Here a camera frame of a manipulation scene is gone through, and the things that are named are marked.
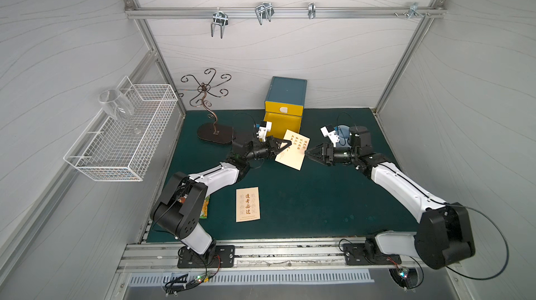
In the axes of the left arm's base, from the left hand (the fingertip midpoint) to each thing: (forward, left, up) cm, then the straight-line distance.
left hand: (293, 145), depth 76 cm
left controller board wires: (-40, +36, -21) cm, 58 cm away
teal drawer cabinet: (+36, +1, -3) cm, 36 cm away
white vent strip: (-38, +14, -25) cm, 48 cm away
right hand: (-2, -5, -3) cm, 6 cm away
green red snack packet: (-17, +35, -22) cm, 45 cm away
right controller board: (-37, -40, -27) cm, 61 cm away
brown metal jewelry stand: (+23, +41, -23) cm, 52 cm away
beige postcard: (-2, 0, -4) cm, 4 cm away
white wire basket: (-4, +57, +6) cm, 58 cm away
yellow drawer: (+22, +4, -12) cm, 26 cm away
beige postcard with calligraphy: (-13, +18, -25) cm, 33 cm away
